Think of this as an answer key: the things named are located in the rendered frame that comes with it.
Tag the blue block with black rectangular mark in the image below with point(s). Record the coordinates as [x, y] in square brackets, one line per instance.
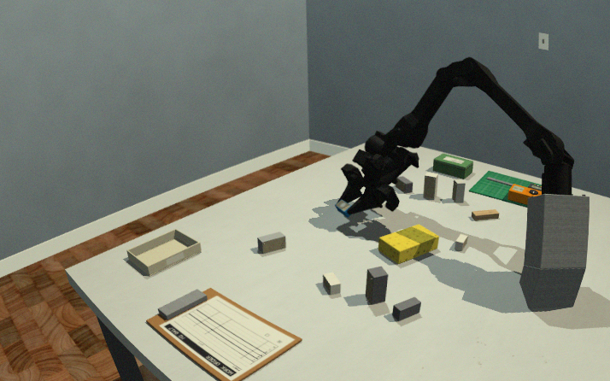
[343, 207]

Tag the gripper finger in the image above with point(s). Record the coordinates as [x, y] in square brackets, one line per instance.
[367, 201]
[352, 191]

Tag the green cutting mat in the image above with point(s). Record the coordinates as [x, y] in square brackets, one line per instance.
[487, 187]

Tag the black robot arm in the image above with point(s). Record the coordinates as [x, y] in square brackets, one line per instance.
[411, 129]

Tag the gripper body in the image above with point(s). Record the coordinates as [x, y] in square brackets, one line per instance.
[389, 177]

